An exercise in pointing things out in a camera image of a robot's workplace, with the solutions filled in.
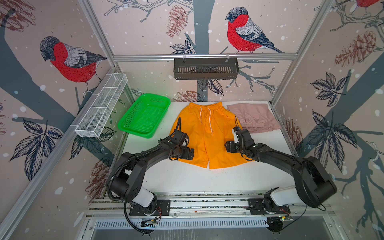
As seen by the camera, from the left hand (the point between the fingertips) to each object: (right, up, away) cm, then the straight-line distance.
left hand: (187, 154), depth 89 cm
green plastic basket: (-36, +22, +26) cm, 49 cm away
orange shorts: (+14, +16, +16) cm, 27 cm away
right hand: (+26, +5, +3) cm, 26 cm away
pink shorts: (+49, +23, +20) cm, 58 cm away
